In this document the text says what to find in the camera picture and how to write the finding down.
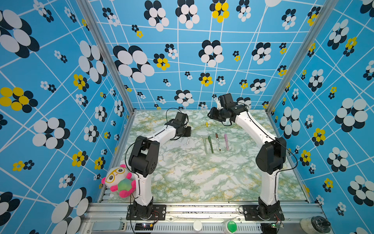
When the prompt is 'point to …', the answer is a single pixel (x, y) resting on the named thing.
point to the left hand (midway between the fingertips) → (190, 131)
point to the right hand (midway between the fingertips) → (210, 115)
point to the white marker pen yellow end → (188, 141)
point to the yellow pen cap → (207, 124)
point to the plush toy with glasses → (119, 180)
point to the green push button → (230, 227)
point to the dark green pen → (210, 142)
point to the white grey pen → (217, 137)
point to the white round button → (197, 225)
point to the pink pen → (225, 137)
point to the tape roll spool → (315, 224)
